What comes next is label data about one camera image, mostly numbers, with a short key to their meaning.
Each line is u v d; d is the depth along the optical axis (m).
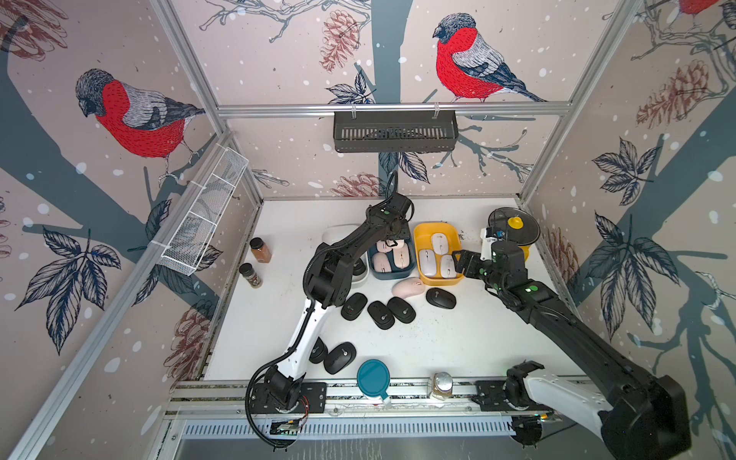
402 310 0.88
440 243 1.04
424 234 1.07
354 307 0.88
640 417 0.37
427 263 0.98
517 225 0.94
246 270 0.88
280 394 0.65
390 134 1.05
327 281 0.63
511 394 0.67
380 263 0.98
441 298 0.90
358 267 0.96
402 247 1.01
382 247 1.02
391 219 0.78
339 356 0.79
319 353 0.79
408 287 0.92
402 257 1.00
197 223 0.76
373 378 0.70
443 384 0.67
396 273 0.96
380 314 0.86
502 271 0.60
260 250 0.97
